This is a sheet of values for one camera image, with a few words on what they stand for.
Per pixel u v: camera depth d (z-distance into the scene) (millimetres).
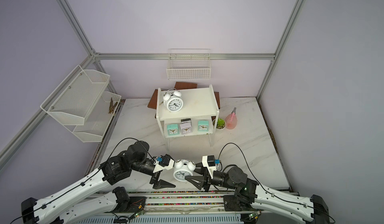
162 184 546
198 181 572
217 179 569
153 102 1006
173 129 789
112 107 978
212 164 535
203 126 802
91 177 467
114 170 494
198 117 697
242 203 637
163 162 507
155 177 548
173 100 648
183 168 560
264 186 546
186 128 793
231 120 928
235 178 509
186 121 815
